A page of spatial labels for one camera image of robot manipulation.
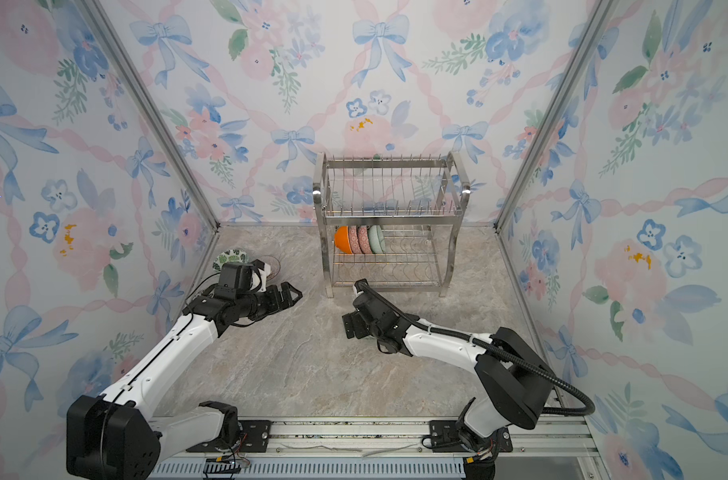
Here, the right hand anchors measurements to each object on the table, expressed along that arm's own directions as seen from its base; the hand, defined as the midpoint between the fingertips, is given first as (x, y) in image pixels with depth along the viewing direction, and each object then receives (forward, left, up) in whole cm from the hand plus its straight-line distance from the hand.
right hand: (357, 312), depth 87 cm
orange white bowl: (+26, +6, +4) cm, 27 cm away
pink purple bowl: (+25, +2, +4) cm, 26 cm away
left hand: (0, +18, +8) cm, 19 cm away
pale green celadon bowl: (+25, -6, +4) cm, 26 cm away
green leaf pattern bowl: (+24, +47, -4) cm, 52 cm away
